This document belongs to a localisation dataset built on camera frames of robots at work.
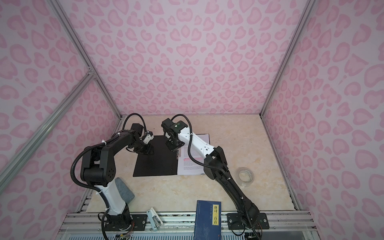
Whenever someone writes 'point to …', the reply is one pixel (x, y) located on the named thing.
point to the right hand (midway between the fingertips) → (174, 146)
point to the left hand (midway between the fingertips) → (150, 150)
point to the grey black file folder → (163, 162)
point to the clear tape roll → (244, 176)
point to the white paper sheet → (187, 166)
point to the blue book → (208, 220)
